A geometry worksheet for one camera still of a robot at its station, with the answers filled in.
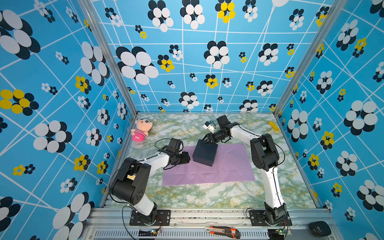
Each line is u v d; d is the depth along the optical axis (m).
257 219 0.72
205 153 0.89
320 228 0.68
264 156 0.59
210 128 0.93
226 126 0.80
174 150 0.74
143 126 1.05
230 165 0.91
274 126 1.12
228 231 0.69
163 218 0.74
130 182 0.46
